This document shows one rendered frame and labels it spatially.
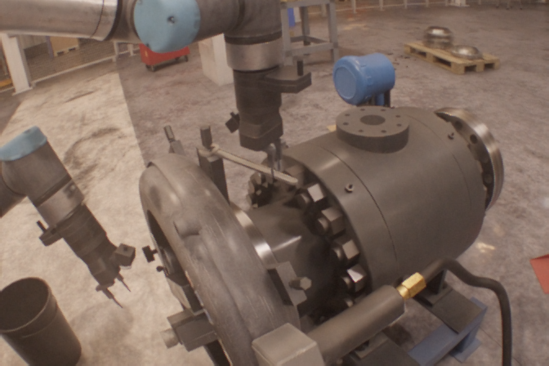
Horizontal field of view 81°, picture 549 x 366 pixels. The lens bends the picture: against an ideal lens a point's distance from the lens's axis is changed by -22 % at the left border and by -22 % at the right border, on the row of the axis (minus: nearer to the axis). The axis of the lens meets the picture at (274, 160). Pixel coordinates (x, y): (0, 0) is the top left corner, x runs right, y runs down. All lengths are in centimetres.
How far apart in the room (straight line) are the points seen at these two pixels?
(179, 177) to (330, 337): 43
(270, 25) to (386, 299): 51
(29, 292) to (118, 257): 121
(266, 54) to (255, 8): 8
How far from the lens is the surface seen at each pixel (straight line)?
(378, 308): 73
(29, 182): 69
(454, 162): 115
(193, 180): 79
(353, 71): 127
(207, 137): 79
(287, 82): 57
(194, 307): 83
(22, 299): 191
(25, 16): 55
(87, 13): 57
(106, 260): 72
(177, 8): 48
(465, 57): 516
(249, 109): 63
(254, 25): 57
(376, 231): 92
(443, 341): 139
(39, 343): 170
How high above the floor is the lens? 137
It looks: 28 degrees down
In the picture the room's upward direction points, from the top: 7 degrees counter-clockwise
